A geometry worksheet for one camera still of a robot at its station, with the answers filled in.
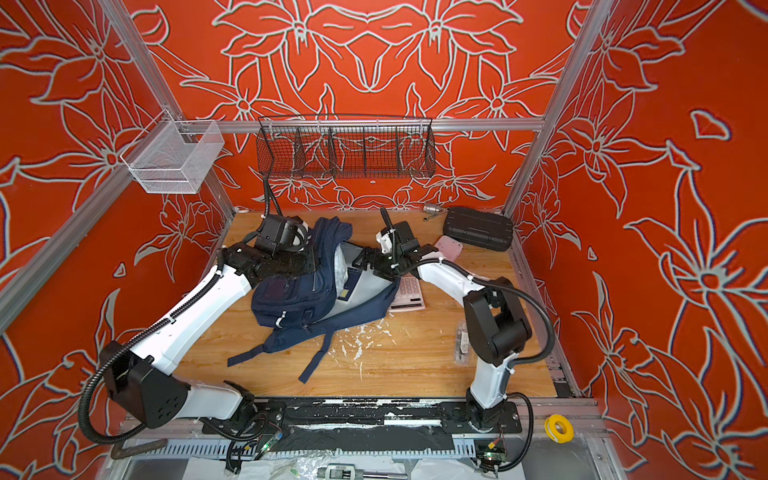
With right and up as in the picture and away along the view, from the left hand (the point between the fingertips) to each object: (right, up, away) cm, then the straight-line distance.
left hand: (320, 256), depth 78 cm
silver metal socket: (+37, +17, +40) cm, 57 cm away
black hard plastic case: (+52, +8, +28) cm, 59 cm away
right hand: (+10, -3, +9) cm, 14 cm away
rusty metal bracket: (-45, -45, -10) cm, 65 cm away
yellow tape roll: (+60, -42, -7) cm, 73 cm away
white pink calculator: (+25, -14, +15) cm, 32 cm away
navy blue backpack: (+6, -8, -2) cm, 10 cm away
